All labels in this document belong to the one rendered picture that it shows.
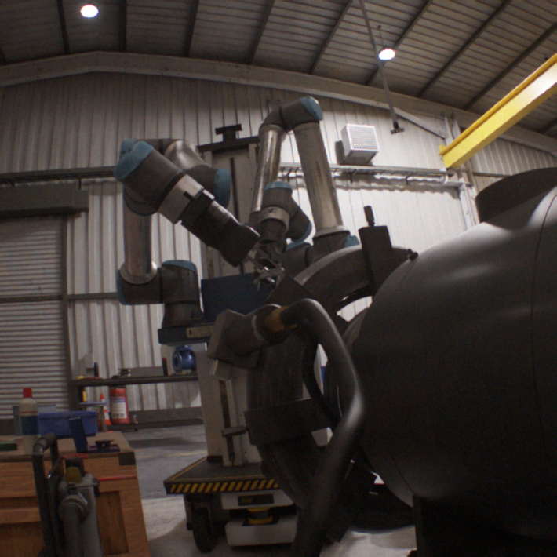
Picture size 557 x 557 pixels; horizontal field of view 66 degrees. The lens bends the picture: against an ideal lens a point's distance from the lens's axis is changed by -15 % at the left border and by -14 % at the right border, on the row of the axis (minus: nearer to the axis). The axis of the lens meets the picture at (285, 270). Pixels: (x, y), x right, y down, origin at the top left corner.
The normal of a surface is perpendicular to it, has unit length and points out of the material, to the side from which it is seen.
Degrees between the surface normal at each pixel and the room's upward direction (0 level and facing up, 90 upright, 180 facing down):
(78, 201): 90
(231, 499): 90
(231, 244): 99
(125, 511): 90
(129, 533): 90
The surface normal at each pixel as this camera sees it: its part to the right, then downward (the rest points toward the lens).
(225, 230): 0.34, 0.04
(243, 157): -0.09, -0.21
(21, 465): 0.37, -0.26
